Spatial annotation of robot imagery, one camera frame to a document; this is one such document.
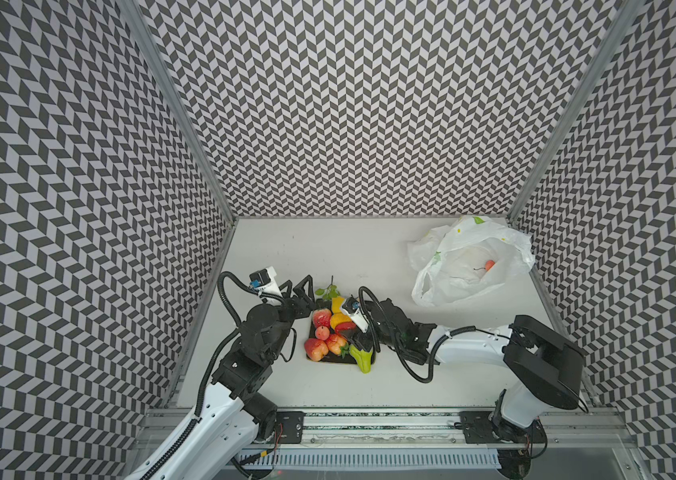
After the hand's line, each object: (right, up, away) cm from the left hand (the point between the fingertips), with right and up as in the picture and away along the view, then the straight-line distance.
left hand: (304, 281), depth 72 cm
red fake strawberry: (+2, -20, +8) cm, 21 cm away
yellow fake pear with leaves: (+6, -6, +19) cm, 21 cm away
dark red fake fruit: (+9, -13, +8) cm, 18 cm away
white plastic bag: (+51, +4, +31) cm, 60 cm away
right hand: (+10, -15, +11) cm, 21 cm away
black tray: (+4, -10, +19) cm, 21 cm away
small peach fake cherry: (+3, -16, +10) cm, 19 cm away
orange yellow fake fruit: (+8, -12, +12) cm, 19 cm away
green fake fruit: (+15, -22, +7) cm, 27 cm away
